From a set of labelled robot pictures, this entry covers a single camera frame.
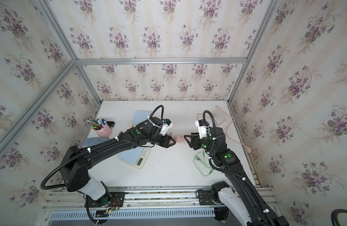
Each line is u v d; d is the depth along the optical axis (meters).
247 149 0.95
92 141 0.93
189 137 0.66
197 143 0.65
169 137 0.72
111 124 1.02
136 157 0.86
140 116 1.12
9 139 0.54
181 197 0.75
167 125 0.72
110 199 0.72
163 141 0.70
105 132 0.91
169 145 0.72
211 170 0.84
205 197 0.73
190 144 0.66
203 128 0.65
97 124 0.93
